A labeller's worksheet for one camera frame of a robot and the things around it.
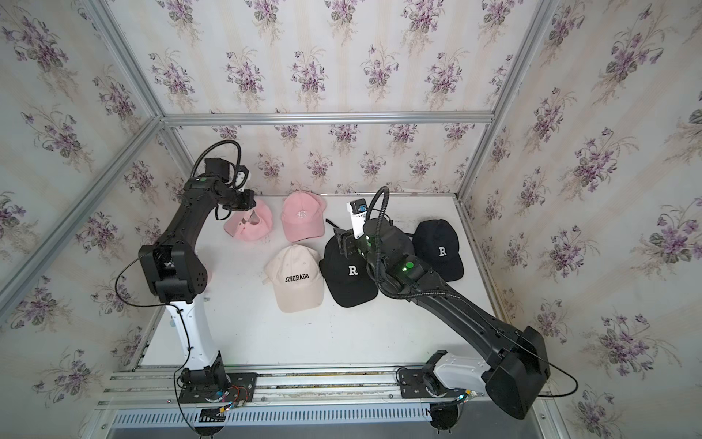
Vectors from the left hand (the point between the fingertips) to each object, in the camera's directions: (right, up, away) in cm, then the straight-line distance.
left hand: (253, 204), depth 94 cm
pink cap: (-1, -7, -1) cm, 7 cm away
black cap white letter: (+65, -13, +1) cm, 67 cm away
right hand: (+35, -7, -21) cm, 41 cm away
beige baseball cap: (+16, -23, -6) cm, 29 cm away
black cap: (+34, -25, -4) cm, 42 cm away
